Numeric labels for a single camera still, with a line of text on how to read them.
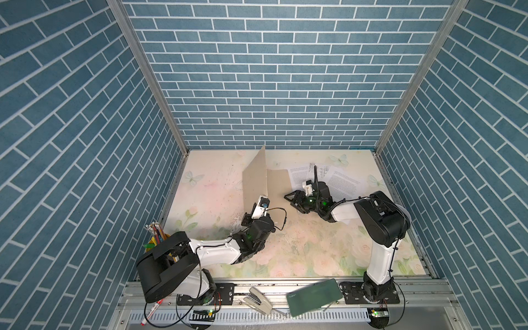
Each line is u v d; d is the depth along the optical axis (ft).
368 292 2.16
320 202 2.58
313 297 2.38
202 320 2.37
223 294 2.43
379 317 2.41
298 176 3.60
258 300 2.32
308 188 2.99
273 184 3.48
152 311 2.27
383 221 1.74
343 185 3.45
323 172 3.65
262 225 2.09
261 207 2.33
